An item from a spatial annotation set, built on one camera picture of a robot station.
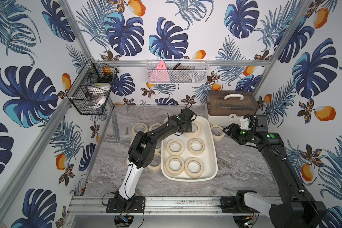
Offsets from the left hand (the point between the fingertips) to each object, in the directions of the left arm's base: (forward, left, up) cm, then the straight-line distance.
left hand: (187, 125), depth 95 cm
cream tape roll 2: (-26, +19, -8) cm, 33 cm away
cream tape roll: (+3, +36, -10) cm, 37 cm away
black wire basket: (+21, +63, +24) cm, 71 cm away
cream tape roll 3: (-7, -2, 0) cm, 8 cm away
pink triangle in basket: (+21, +19, +25) cm, 38 cm away
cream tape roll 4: (-12, +7, -9) cm, 16 cm away
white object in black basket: (+9, +60, +15) cm, 62 cm away
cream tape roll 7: (-30, -4, -9) cm, 31 cm away
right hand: (-12, -20, +13) cm, 26 cm away
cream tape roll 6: (-24, +7, -11) cm, 27 cm away
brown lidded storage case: (+22, -31, -3) cm, 38 cm away
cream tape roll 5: (-10, -7, -9) cm, 15 cm away
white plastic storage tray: (-17, -3, -10) cm, 20 cm away
